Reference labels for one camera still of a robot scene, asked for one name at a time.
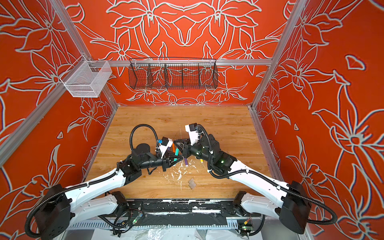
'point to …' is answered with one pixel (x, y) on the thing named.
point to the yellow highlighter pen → (201, 160)
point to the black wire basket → (173, 73)
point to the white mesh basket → (86, 78)
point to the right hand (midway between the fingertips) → (172, 143)
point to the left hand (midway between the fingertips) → (181, 156)
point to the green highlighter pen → (177, 151)
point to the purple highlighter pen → (186, 162)
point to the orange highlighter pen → (173, 147)
